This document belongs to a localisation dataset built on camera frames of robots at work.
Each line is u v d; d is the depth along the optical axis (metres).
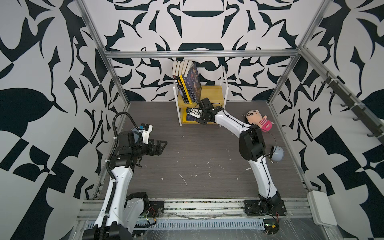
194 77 0.87
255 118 1.03
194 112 0.89
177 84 0.81
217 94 1.07
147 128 0.69
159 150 0.69
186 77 0.77
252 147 0.60
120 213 0.42
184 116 1.04
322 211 0.70
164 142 0.76
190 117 1.01
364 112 0.55
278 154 0.85
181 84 0.81
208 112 0.78
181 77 0.78
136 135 0.63
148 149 0.67
